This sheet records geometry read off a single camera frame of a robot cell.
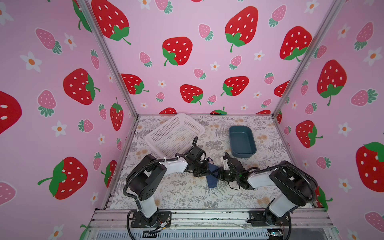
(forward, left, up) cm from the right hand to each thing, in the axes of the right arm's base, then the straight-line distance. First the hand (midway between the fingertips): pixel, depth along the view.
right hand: (210, 174), depth 88 cm
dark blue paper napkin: (-2, -1, -1) cm, 3 cm away
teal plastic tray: (+29, -22, -3) cm, 36 cm away
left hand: (0, -1, +1) cm, 2 cm away
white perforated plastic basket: (+25, +28, 0) cm, 38 cm away
